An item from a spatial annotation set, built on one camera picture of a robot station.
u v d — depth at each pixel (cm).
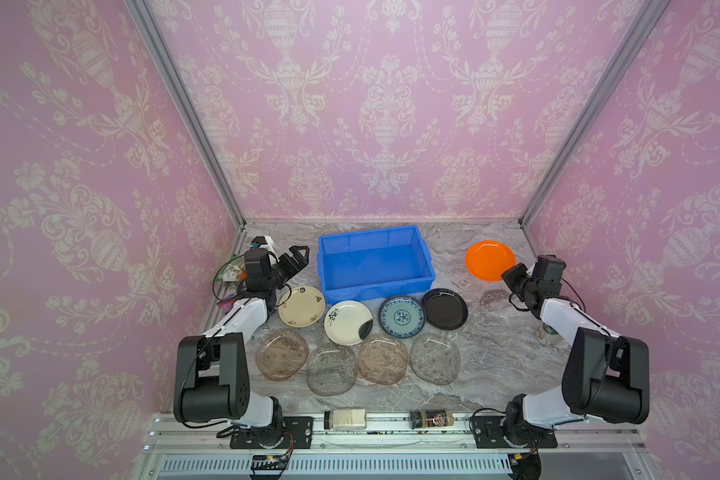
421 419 73
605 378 44
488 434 73
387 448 73
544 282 70
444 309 95
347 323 93
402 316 94
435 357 87
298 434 75
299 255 81
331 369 85
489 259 97
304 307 97
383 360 87
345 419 73
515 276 83
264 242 81
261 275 69
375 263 109
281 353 87
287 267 80
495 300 99
